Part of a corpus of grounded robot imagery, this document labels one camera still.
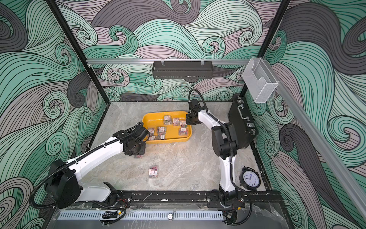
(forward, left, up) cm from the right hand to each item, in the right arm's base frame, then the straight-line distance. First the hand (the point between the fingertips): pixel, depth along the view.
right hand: (188, 121), depth 100 cm
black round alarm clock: (-38, -33, -3) cm, 50 cm away
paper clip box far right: (0, +4, -4) cm, 5 cm away
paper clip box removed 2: (-28, +29, +5) cm, 41 cm away
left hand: (-24, +29, +5) cm, 38 cm away
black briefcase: (-7, -30, +15) cm, 35 cm away
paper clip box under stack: (+2, +9, -3) cm, 10 cm away
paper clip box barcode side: (-11, +19, -3) cm, 22 cm away
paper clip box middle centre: (-6, +19, -2) cm, 20 cm away
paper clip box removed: (-34, +22, -3) cm, 40 cm away
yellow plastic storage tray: (+8, +27, -7) cm, 29 cm away
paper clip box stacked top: (+3, +16, -1) cm, 16 cm away
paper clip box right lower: (-7, +4, -3) cm, 8 cm away
